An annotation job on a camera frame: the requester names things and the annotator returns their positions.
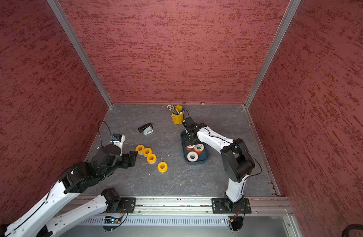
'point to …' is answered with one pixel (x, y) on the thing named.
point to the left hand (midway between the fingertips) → (128, 155)
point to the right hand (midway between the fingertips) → (190, 144)
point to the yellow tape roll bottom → (163, 170)
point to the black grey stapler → (146, 129)
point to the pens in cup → (177, 109)
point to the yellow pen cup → (178, 119)
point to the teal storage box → (202, 157)
